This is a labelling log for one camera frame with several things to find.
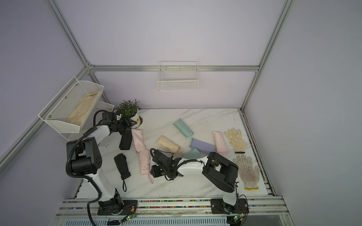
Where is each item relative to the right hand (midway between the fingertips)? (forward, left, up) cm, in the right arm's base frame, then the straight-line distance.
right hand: (154, 172), depth 84 cm
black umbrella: (+8, +23, -1) cm, 24 cm away
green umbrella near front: (+13, -25, -2) cm, 28 cm away
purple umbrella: (+18, -31, -2) cm, 36 cm away
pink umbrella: (+6, +7, 0) cm, 9 cm away
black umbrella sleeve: (+22, +23, +1) cm, 32 cm away
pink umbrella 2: (+18, -43, 0) cm, 47 cm away
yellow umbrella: (+20, -7, +1) cm, 21 cm away
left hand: (+30, +16, +9) cm, 35 cm away
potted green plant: (+37, +19, +18) cm, 45 cm away
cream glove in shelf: (+31, +39, +29) cm, 58 cm away
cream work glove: (+23, -57, -3) cm, 61 cm away
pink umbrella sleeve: (+19, +12, +2) cm, 23 cm away
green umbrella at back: (+37, -16, 0) cm, 40 cm away
